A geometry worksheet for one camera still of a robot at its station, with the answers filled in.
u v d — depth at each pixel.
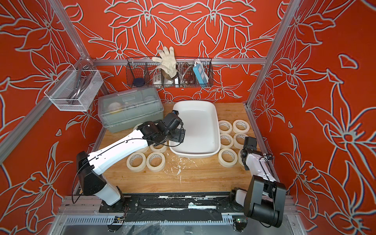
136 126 1.01
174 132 0.68
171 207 0.73
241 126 1.04
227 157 0.89
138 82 0.96
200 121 1.09
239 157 0.86
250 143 0.68
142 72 0.99
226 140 0.97
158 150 0.90
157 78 0.95
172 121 0.56
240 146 0.93
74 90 0.77
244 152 0.63
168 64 0.89
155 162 0.88
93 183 0.41
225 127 1.04
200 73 0.88
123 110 0.90
